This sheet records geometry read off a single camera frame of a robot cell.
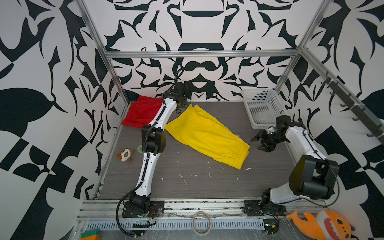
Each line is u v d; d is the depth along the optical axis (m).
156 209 0.74
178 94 0.76
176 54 0.96
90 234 0.66
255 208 0.74
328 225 0.64
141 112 1.10
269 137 0.73
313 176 0.44
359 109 0.58
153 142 0.63
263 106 1.19
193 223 0.71
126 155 0.89
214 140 0.97
